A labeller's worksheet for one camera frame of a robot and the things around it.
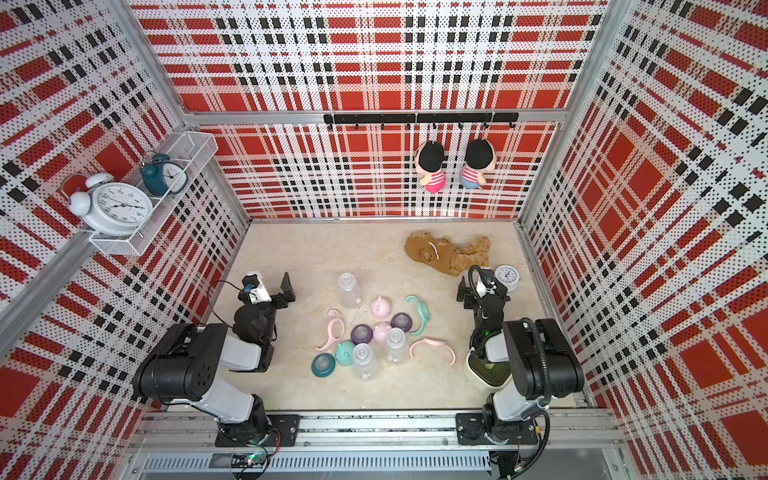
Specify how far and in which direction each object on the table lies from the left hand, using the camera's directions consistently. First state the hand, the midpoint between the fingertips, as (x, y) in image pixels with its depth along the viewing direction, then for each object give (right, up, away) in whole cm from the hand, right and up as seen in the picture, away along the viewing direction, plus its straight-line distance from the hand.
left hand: (278, 275), depth 89 cm
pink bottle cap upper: (+31, -10, +2) cm, 33 cm away
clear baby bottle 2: (+28, -20, -16) cm, 38 cm away
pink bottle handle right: (+48, -19, -4) cm, 52 cm away
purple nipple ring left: (+25, -18, -1) cm, 31 cm away
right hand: (+63, -1, +2) cm, 63 cm away
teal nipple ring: (+15, -25, -6) cm, 30 cm away
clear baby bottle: (+21, -5, +1) cm, 22 cm away
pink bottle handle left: (+17, -18, -3) cm, 25 cm away
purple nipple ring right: (+38, -15, +3) cm, 40 cm away
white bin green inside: (+61, -25, -13) cm, 67 cm away
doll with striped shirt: (+62, +37, +2) cm, 72 cm away
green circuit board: (+2, -42, -20) cm, 47 cm away
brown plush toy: (+51, +7, +9) cm, 52 cm away
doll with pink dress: (+47, +37, +6) cm, 60 cm away
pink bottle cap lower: (+31, -16, -3) cm, 35 cm away
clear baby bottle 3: (+36, -17, -13) cm, 42 cm away
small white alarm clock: (+74, -1, +9) cm, 74 cm away
